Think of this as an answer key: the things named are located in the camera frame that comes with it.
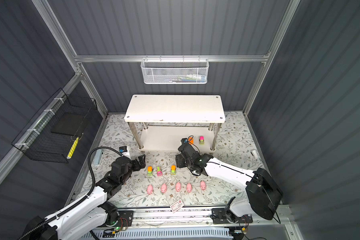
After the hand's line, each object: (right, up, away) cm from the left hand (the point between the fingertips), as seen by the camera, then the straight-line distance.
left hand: (138, 156), depth 84 cm
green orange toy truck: (+6, -9, +4) cm, 11 cm away
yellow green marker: (-25, +7, -16) cm, 31 cm away
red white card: (+22, -24, -7) cm, 34 cm away
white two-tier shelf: (+18, +21, -13) cm, 31 cm away
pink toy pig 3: (+23, -16, -2) cm, 28 cm away
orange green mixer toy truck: (+20, -9, +4) cm, 22 cm away
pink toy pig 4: (+29, -17, -2) cm, 34 cm away
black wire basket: (-38, +14, -12) cm, 42 cm away
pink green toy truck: (+11, -8, +3) cm, 14 cm away
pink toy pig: (+7, -18, -2) cm, 19 cm away
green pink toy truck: (+37, +9, +10) cm, 40 cm away
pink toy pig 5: (+37, -16, -1) cm, 40 cm away
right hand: (+24, -1, 0) cm, 24 cm away
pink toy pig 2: (+15, -17, -2) cm, 23 cm away
